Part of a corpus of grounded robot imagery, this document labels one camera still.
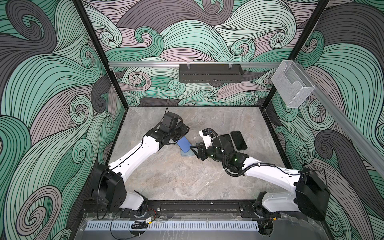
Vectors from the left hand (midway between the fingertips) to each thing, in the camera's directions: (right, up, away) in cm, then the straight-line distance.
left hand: (190, 127), depth 80 cm
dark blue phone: (-4, -12, +16) cm, 20 cm away
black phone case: (+34, -10, +21) cm, 41 cm away
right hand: (+1, -10, -4) cm, 10 cm away
